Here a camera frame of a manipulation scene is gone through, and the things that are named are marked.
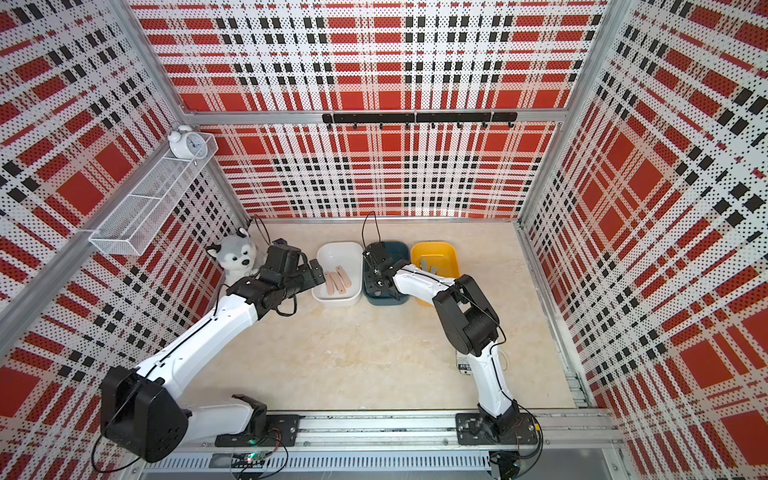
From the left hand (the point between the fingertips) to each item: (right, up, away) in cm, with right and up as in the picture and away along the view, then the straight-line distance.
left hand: (314, 274), depth 84 cm
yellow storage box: (+39, +4, +24) cm, 46 cm away
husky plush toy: (-24, +5, +4) cm, 25 cm away
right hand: (+17, -3, +14) cm, 22 cm away
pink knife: (+5, -2, +19) cm, 20 cm away
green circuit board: (-11, -43, -14) cm, 46 cm away
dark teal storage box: (+23, +6, +21) cm, 32 cm away
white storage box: (+6, +5, +21) cm, 22 cm away
